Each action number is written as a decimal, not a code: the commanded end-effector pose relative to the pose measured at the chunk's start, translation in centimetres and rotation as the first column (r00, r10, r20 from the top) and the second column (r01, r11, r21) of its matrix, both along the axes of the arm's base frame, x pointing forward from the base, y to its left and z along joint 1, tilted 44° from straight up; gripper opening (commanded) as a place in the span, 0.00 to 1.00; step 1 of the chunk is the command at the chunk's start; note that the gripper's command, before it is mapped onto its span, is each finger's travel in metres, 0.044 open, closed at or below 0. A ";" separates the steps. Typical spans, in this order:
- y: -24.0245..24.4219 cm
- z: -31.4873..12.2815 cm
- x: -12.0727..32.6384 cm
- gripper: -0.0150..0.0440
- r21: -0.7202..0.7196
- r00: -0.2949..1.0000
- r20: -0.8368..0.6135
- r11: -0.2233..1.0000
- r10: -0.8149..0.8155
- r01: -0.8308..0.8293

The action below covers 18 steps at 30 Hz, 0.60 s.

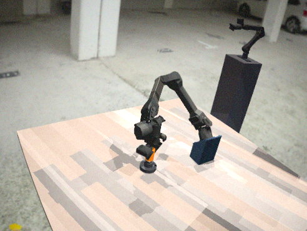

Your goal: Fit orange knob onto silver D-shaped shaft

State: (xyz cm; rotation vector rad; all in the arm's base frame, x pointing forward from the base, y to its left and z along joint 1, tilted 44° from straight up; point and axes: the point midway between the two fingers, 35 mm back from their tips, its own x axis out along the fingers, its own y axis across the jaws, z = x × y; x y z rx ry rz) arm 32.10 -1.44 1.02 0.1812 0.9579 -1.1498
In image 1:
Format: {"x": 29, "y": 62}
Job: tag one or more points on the orange knob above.
{"x": 152, "y": 156}

